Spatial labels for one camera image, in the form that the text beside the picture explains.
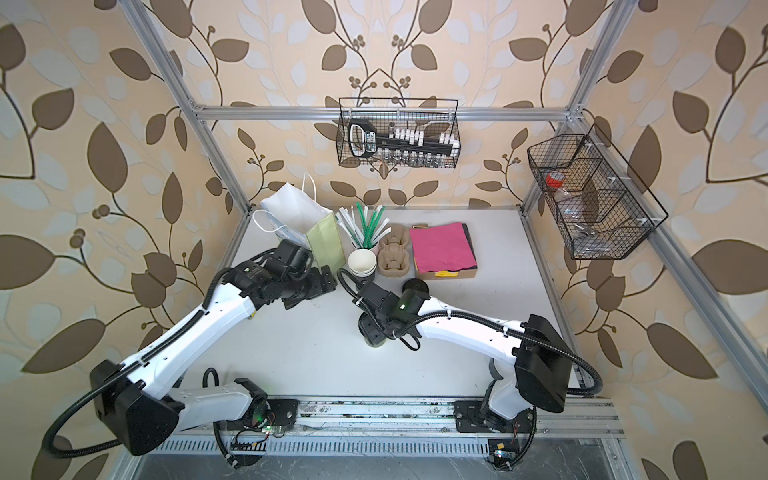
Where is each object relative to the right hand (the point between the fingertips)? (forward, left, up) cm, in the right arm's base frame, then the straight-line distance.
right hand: (377, 328), depth 78 cm
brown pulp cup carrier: (+28, -5, -6) cm, 29 cm away
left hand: (+8, +12, +9) cm, 17 cm away
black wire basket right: (+19, -57, +24) cm, 65 cm away
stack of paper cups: (+22, +5, -2) cm, 23 cm away
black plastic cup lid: (+1, +5, 0) cm, 5 cm away
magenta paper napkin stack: (+32, -22, -7) cm, 40 cm away
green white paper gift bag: (+39, +29, +6) cm, 49 cm away
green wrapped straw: (+33, +3, +4) cm, 33 cm away
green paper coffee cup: (-1, 0, -10) cm, 10 cm away
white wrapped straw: (+31, +8, +6) cm, 33 cm away
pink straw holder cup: (+27, +1, -1) cm, 27 cm away
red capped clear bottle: (+36, -53, +20) cm, 67 cm away
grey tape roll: (-10, -31, -8) cm, 33 cm away
